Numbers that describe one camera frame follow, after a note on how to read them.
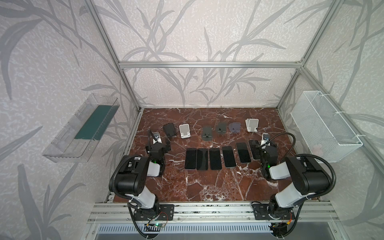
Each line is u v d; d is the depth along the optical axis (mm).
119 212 753
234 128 1050
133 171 525
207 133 990
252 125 1116
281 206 619
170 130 1021
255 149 843
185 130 1008
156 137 794
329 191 450
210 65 997
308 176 461
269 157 699
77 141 633
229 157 937
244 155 935
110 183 449
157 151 716
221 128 1031
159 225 704
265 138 789
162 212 725
